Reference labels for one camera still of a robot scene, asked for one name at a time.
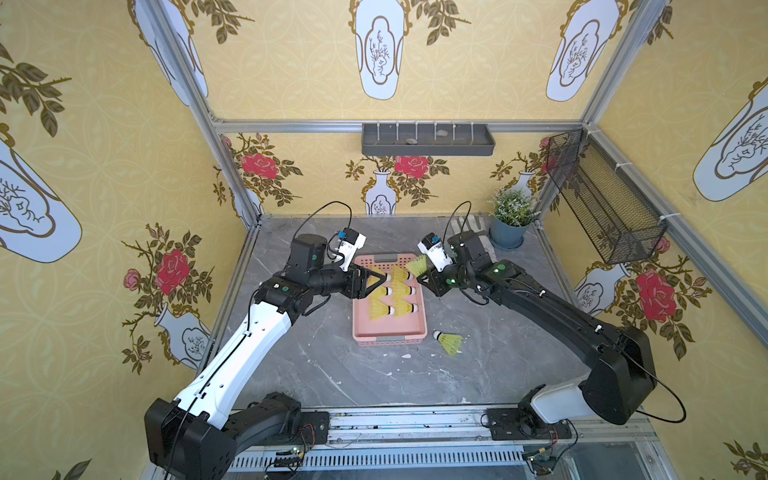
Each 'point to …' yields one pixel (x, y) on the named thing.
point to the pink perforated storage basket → (391, 330)
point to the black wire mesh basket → (619, 220)
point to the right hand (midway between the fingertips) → (420, 279)
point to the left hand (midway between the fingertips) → (380, 277)
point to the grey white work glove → (468, 224)
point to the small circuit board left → (289, 458)
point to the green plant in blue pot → (511, 216)
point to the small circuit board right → (541, 456)
